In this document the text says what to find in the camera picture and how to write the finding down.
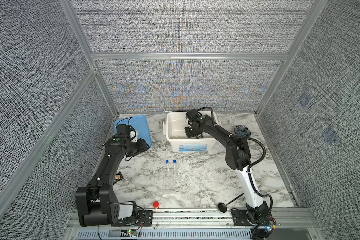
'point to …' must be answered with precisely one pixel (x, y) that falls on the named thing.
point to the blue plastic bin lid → (140, 124)
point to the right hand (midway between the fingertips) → (189, 133)
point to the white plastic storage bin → (174, 127)
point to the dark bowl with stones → (242, 130)
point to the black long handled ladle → (222, 207)
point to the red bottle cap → (156, 204)
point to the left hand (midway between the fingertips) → (145, 147)
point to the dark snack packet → (118, 176)
